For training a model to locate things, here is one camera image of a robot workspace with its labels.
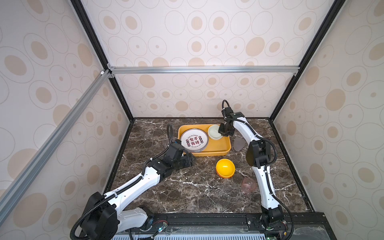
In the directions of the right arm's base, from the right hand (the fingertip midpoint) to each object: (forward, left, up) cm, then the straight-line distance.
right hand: (221, 132), depth 105 cm
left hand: (-27, +18, +12) cm, 34 cm away
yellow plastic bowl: (-26, +1, -1) cm, 26 cm away
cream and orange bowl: (+1, +6, 0) cm, 6 cm away
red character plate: (-5, +19, -1) cm, 20 cm away
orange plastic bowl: (-32, +2, -2) cm, 32 cm away
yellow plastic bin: (-10, +5, -4) cm, 12 cm away
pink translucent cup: (-36, -12, -4) cm, 38 cm away
